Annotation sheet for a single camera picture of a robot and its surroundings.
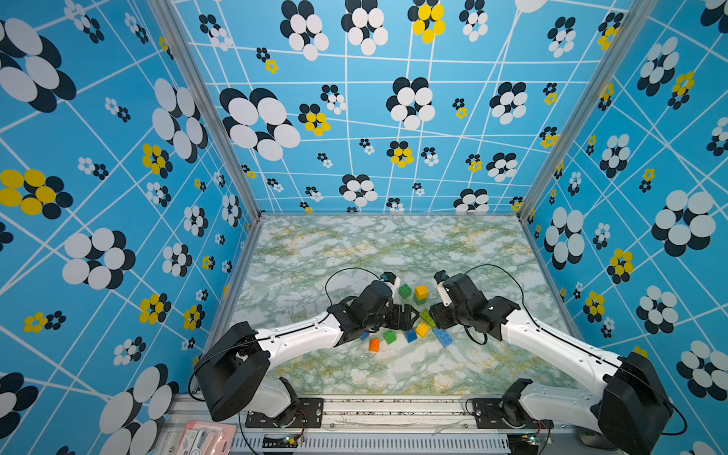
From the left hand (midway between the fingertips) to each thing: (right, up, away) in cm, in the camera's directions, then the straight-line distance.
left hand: (414, 313), depth 80 cm
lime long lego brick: (+5, -4, +9) cm, 11 cm away
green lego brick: (+3, 0, +13) cm, 13 cm away
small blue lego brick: (0, -9, +7) cm, 11 cm away
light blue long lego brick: (+10, -9, +5) cm, 14 cm away
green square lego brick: (-1, +4, +14) cm, 14 cm away
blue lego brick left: (-14, -9, +7) cm, 18 cm away
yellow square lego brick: (+4, +4, +9) cm, 11 cm away
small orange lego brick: (-11, -11, +4) cm, 16 cm away
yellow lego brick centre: (+4, -7, +7) cm, 11 cm away
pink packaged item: (-54, -28, -11) cm, 62 cm away
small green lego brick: (-6, -9, +6) cm, 13 cm away
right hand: (+9, 0, +4) cm, 10 cm away
